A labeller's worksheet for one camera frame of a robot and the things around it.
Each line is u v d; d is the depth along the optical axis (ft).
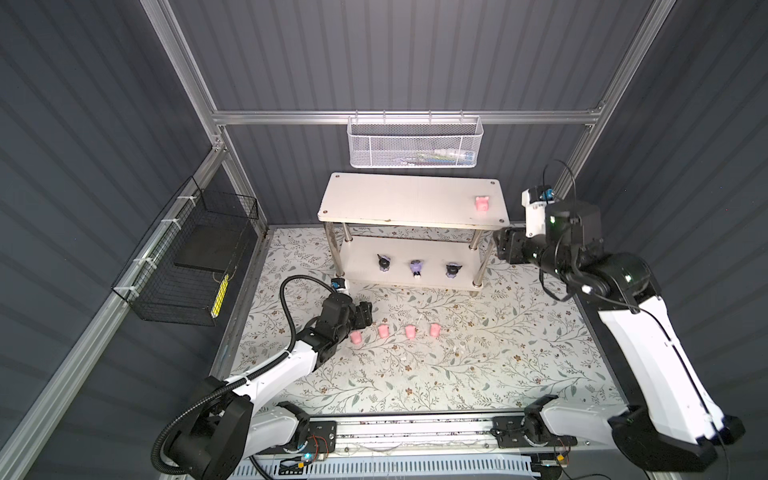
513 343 2.93
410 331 2.98
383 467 2.32
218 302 2.23
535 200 1.68
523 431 2.35
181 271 2.35
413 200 2.65
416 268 3.20
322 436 2.39
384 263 3.15
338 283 2.52
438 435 2.47
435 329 2.99
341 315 2.18
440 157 2.99
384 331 2.95
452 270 3.15
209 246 2.44
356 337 2.92
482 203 2.48
